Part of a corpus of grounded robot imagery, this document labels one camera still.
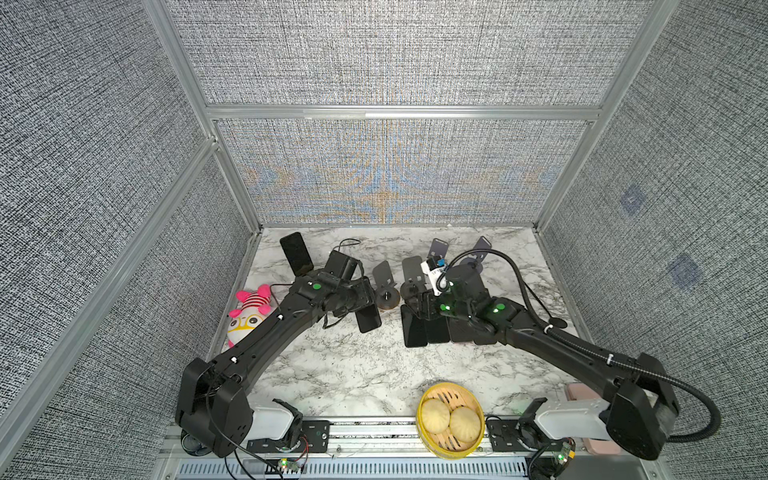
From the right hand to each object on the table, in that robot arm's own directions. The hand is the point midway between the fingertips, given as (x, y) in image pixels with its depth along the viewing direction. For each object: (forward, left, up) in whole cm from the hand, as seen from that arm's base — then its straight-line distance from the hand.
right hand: (412, 294), depth 79 cm
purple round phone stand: (+25, -11, -9) cm, 29 cm away
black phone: (0, -2, -19) cm, 19 cm away
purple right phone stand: (+25, -26, -7) cm, 36 cm away
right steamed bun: (-28, -11, -12) cm, 33 cm away
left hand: (0, +11, -2) cm, 12 cm away
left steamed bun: (-26, -5, -12) cm, 29 cm away
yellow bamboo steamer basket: (-32, -6, -16) cm, 36 cm away
